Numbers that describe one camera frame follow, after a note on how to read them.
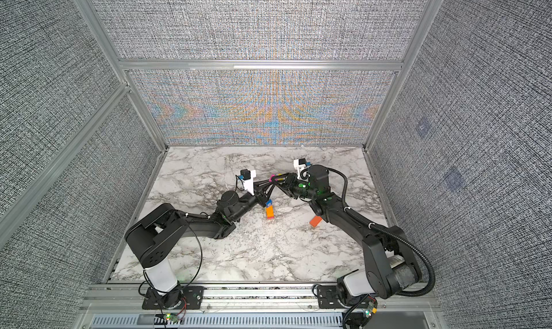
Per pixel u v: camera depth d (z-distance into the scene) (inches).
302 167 30.7
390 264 16.9
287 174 29.5
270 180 31.2
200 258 31.9
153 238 18.7
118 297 29.6
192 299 28.8
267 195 30.6
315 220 36.3
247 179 28.6
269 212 36.3
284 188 28.8
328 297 28.8
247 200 28.4
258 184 30.7
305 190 28.0
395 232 17.7
